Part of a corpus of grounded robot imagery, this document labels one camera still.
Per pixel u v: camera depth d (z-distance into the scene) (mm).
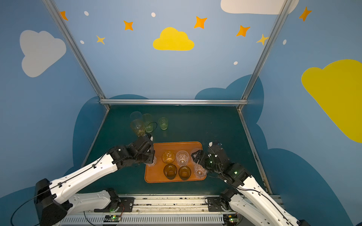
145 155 627
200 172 856
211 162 614
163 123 1068
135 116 986
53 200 387
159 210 734
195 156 655
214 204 748
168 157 907
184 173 853
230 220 716
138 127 983
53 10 696
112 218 705
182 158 908
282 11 717
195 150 879
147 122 1038
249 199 471
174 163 820
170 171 833
